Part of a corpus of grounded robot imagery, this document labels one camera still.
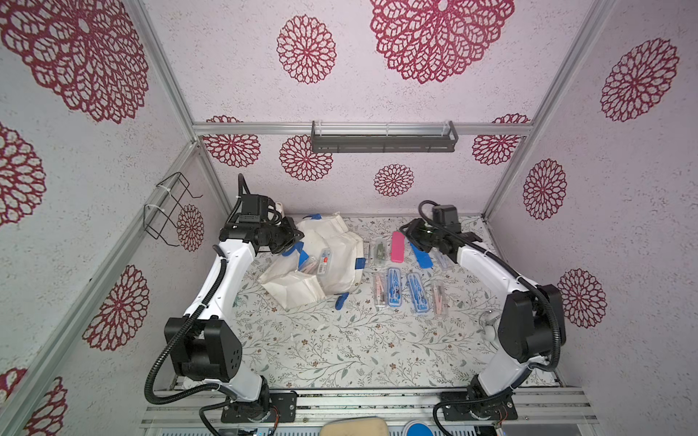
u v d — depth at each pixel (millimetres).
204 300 445
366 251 1068
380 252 1066
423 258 1048
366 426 701
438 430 695
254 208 617
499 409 729
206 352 433
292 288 838
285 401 753
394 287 971
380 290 970
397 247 1062
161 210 749
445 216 689
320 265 1003
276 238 689
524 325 463
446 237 676
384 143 886
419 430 692
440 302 944
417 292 950
